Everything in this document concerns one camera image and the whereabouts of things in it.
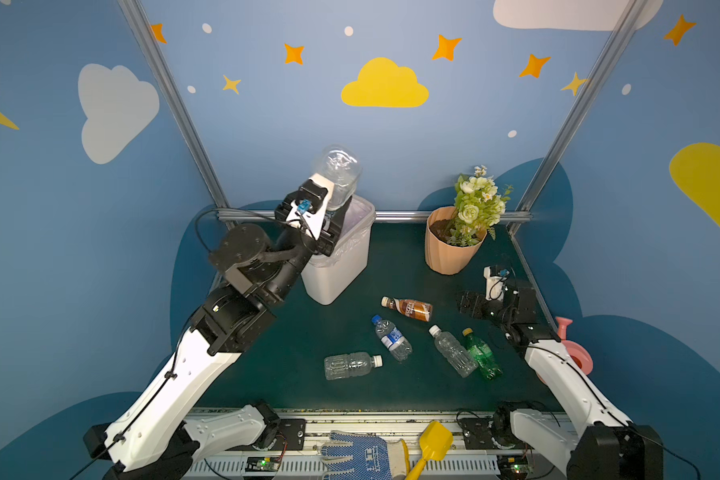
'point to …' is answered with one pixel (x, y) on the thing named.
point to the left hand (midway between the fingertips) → (332, 188)
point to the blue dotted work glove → (373, 457)
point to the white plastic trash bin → (329, 277)
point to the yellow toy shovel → (435, 444)
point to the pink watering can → (577, 350)
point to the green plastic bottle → (485, 360)
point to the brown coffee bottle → (409, 308)
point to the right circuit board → (515, 468)
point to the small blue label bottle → (393, 339)
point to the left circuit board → (262, 464)
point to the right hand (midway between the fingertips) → (473, 291)
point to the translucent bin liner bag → (357, 229)
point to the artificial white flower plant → (478, 207)
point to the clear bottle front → (350, 365)
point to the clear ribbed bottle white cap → (457, 358)
